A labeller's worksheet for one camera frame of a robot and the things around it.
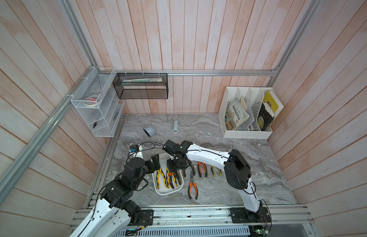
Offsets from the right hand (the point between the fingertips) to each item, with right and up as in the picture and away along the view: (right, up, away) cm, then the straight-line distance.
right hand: (172, 169), depth 86 cm
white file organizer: (+53, +45, +12) cm, 70 cm away
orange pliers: (+13, -1, +4) cm, 14 cm away
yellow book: (+64, +39, +3) cm, 75 cm away
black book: (+62, +31, +11) cm, 70 cm away
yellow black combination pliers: (-2, -5, 0) cm, 6 cm away
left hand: (-10, +9, -12) cm, 18 cm away
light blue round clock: (-17, +22, +15) cm, 32 cm away
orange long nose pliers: (+11, -8, -3) cm, 14 cm away
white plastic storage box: (-7, -7, -1) cm, 10 cm away
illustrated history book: (+43, +33, +12) cm, 55 cm away
